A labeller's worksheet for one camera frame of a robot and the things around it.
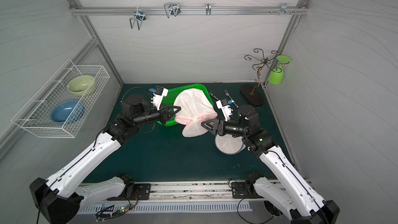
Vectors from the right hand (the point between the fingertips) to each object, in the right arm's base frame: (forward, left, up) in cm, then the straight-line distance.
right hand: (204, 123), depth 65 cm
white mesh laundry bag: (+1, -13, -25) cm, 28 cm away
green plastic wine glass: (+40, -43, -8) cm, 59 cm away
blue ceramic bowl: (+1, +59, +4) cm, 59 cm away
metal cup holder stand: (+45, -30, -28) cm, 61 cm away
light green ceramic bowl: (+15, +61, +5) cm, 63 cm away
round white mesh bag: (+4, +4, +3) cm, 7 cm away
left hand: (+5, +11, +3) cm, 12 cm away
